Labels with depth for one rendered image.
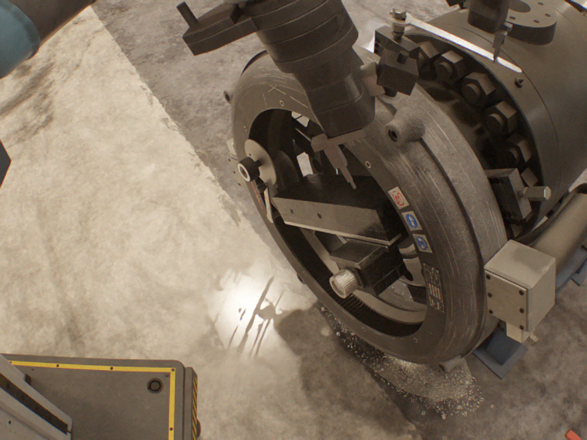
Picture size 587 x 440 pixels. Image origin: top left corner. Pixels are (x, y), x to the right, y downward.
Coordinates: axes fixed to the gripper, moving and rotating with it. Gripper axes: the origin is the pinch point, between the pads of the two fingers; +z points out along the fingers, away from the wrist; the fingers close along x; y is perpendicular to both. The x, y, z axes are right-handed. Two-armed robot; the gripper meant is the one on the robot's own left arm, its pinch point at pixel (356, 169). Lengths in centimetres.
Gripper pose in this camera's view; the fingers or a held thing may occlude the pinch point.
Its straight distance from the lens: 51.9
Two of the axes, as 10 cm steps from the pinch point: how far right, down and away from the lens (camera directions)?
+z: 4.6, 6.8, 5.8
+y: 8.8, -2.5, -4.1
